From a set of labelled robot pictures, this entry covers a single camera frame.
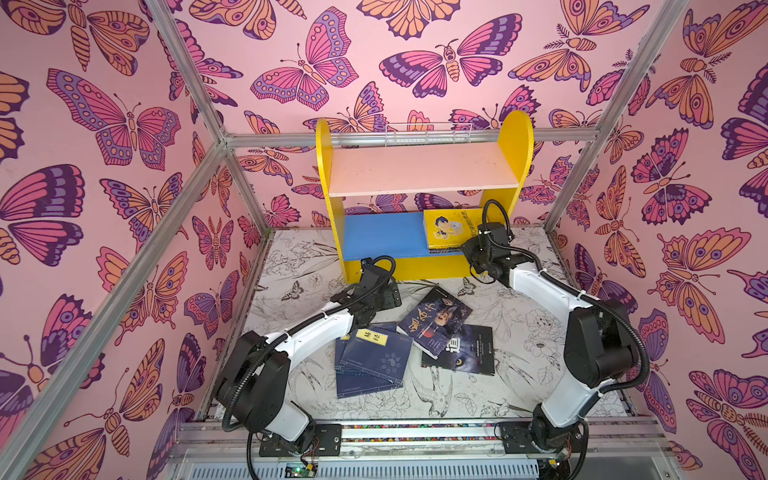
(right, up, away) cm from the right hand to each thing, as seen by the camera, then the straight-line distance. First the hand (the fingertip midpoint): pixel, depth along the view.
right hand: (463, 240), depth 92 cm
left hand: (-22, -15, -5) cm, 27 cm away
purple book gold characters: (-10, -25, -2) cm, 26 cm away
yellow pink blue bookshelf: (-27, +18, +20) cm, 39 cm away
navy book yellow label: (-26, -33, -8) cm, 42 cm away
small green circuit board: (-45, -57, -20) cm, 75 cm away
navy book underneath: (-33, -39, -11) cm, 53 cm away
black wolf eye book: (+1, -33, -5) cm, 33 cm away
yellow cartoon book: (-4, +3, +3) cm, 6 cm away
